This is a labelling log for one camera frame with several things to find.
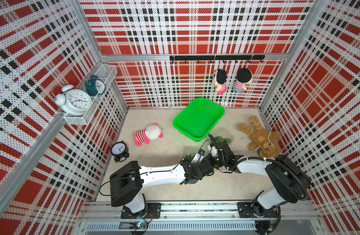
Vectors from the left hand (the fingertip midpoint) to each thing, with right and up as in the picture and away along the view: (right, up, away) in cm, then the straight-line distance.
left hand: (194, 164), depth 83 cm
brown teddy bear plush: (+45, +12, +6) cm, 47 cm away
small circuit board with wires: (-27, -25, -14) cm, 39 cm away
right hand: (+5, 0, +3) cm, 6 cm away
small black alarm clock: (-48, +6, +10) cm, 50 cm away
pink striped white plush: (-29, +18, +15) cm, 37 cm away
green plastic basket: (+4, +27, +31) cm, 41 cm away
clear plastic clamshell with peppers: (-3, +5, +10) cm, 12 cm away
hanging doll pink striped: (+17, +53, +11) cm, 56 cm away
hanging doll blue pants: (+33, +54, +10) cm, 64 cm away
